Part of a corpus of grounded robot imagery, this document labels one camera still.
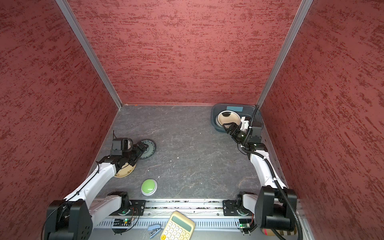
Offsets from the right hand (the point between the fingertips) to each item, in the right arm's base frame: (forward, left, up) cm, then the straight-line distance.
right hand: (223, 130), depth 82 cm
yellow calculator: (-43, +25, -17) cm, 52 cm away
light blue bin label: (+31, -19, -15) cm, 39 cm away
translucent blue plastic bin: (+30, -23, -16) cm, 41 cm away
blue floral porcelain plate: (-3, +46, -17) cm, 49 cm away
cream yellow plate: (+23, -8, -15) cm, 28 cm away
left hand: (-7, +46, -12) cm, 48 cm away
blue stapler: (-43, +36, -17) cm, 59 cm away
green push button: (-24, +42, -17) cm, 52 cm away
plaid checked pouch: (-46, -16, -17) cm, 51 cm away
